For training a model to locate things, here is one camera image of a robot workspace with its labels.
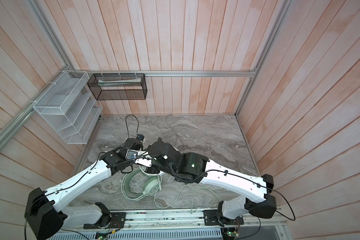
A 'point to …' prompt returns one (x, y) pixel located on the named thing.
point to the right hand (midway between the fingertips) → (144, 152)
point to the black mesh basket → (118, 86)
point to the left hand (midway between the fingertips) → (144, 157)
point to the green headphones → (152, 186)
